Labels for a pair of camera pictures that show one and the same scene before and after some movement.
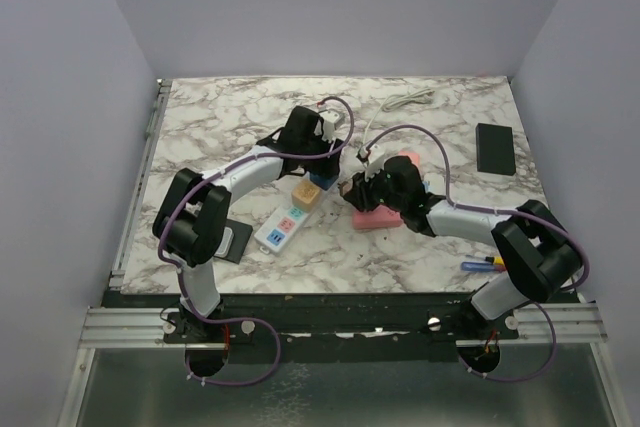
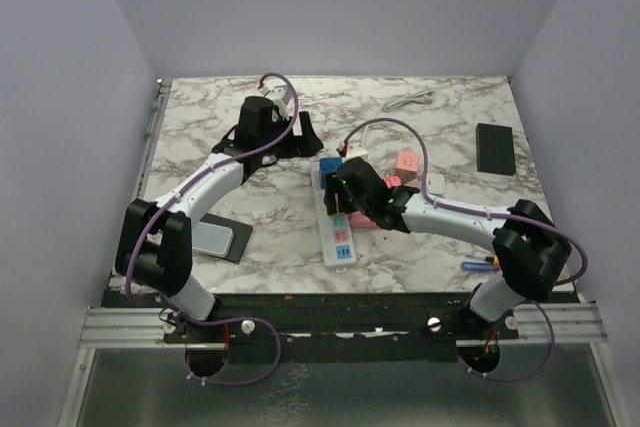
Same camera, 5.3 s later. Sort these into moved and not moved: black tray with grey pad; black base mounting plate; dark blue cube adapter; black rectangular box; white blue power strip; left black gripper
Moved: left black gripper; dark blue cube adapter; white blue power strip
Not moved: black tray with grey pad; black rectangular box; black base mounting plate
